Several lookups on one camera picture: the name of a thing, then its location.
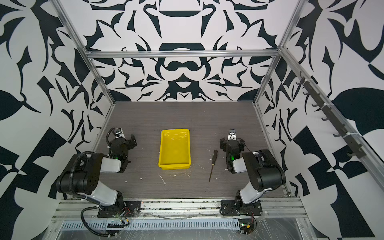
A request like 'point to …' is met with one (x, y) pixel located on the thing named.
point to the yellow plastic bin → (174, 152)
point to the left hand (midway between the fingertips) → (123, 134)
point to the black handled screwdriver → (214, 158)
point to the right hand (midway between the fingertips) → (234, 136)
